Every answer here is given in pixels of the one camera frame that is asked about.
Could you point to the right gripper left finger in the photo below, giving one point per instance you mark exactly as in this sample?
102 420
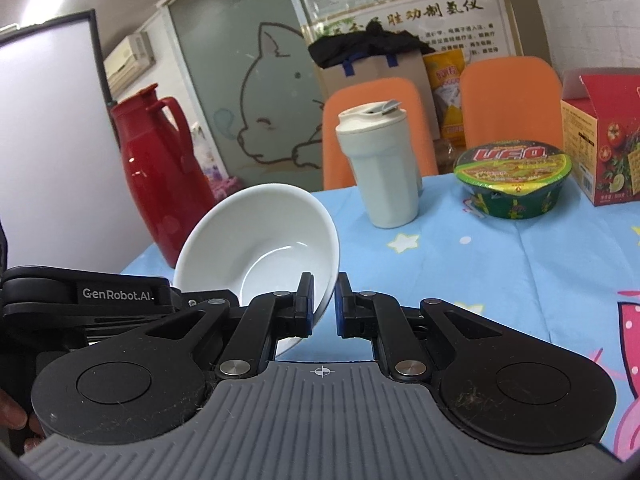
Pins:
265 321

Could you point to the person's left hand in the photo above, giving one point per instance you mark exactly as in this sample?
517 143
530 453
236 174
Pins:
13 417

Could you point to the left orange chair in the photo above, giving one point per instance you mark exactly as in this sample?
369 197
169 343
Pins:
336 166

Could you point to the black cloth on bag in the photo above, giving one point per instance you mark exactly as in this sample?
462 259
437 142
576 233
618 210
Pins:
329 51

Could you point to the yellow snack bag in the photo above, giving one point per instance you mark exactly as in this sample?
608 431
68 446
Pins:
444 70

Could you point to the red thermos jug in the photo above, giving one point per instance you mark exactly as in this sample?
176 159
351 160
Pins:
163 175

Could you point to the chinese text poster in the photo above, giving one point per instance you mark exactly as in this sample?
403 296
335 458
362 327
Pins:
480 28

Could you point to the wall air conditioner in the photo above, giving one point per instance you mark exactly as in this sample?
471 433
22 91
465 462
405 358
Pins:
129 60

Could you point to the red cardboard snack box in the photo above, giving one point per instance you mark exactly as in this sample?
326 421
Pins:
600 118

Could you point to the pink floral fabric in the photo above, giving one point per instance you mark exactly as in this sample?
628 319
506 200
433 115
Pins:
222 187

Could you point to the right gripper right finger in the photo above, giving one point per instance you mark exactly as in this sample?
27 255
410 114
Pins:
379 319

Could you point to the right orange chair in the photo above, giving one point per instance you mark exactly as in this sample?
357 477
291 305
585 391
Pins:
511 98

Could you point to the white travel tumbler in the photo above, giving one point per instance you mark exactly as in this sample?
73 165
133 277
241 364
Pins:
389 180

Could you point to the frosted glass cartoon door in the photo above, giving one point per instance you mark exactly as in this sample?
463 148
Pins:
257 86

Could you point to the orange chair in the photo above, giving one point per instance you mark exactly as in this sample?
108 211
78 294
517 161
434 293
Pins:
336 166
511 98

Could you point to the white ceramic bowl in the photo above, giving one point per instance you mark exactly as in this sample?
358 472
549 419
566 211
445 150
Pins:
261 240

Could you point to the white reflector panel black frame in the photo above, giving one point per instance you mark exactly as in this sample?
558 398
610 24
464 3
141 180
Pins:
64 198

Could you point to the blue cartoon tablecloth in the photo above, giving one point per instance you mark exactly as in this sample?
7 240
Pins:
569 277

